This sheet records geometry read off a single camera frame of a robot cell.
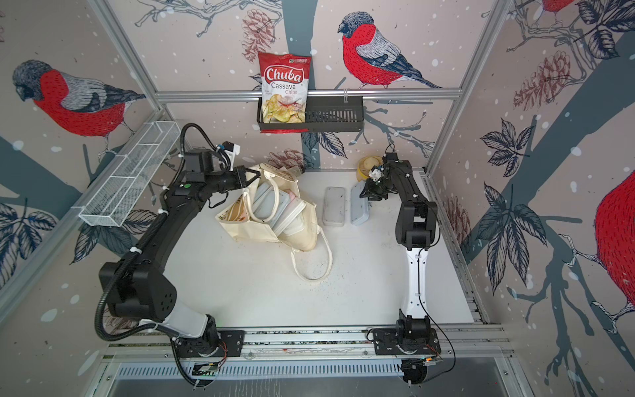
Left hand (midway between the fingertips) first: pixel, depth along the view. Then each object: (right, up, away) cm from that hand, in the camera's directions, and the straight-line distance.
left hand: (262, 168), depth 79 cm
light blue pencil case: (+35, -14, +21) cm, 43 cm away
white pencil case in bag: (+6, -14, +15) cm, 21 cm away
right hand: (+37, -9, +25) cm, 45 cm away
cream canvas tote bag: (+10, -25, +16) cm, 32 cm away
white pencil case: (+25, -14, +26) cm, 38 cm away
